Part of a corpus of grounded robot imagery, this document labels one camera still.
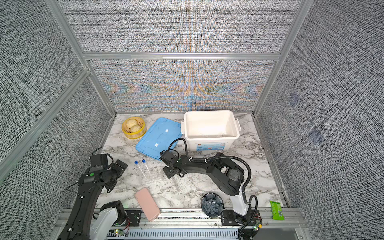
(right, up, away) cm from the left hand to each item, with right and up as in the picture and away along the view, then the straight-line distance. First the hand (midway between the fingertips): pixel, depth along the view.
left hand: (123, 170), depth 82 cm
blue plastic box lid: (+15, +16, +23) cm, 32 cm away
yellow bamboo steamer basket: (-8, +20, +23) cm, 32 cm away
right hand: (+24, -3, +9) cm, 25 cm away
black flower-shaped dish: (+48, -16, -5) cm, 51 cm away
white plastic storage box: (+52, +21, +28) cm, 62 cm away
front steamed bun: (-1, +23, +21) cm, 31 cm away
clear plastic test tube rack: (+8, -1, +9) cm, 12 cm away
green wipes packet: (+80, -19, -7) cm, 83 cm away
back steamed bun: (-6, +27, +25) cm, 37 cm away
